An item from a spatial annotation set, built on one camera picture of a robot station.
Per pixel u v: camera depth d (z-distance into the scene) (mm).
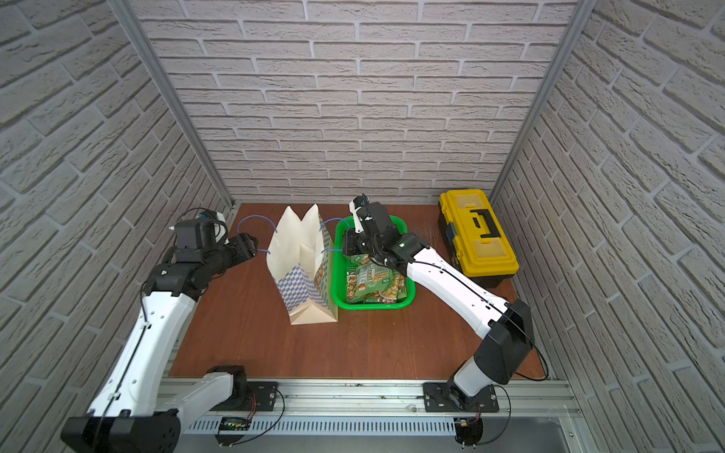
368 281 888
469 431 698
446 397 729
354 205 682
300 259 949
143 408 392
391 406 737
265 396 729
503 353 405
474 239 876
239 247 643
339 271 925
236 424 720
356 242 656
